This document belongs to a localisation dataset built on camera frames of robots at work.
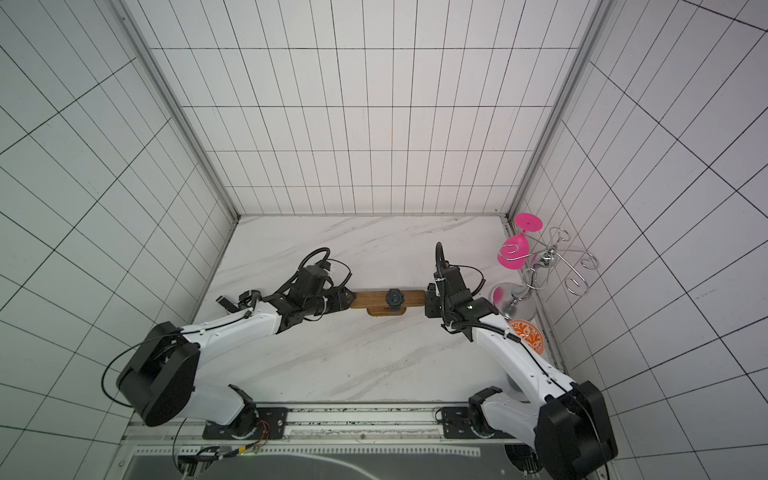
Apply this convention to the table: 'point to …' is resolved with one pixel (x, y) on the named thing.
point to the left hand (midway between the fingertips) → (346, 302)
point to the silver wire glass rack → (514, 301)
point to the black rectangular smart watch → (224, 302)
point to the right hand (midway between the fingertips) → (434, 293)
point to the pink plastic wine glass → (514, 251)
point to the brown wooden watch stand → (377, 305)
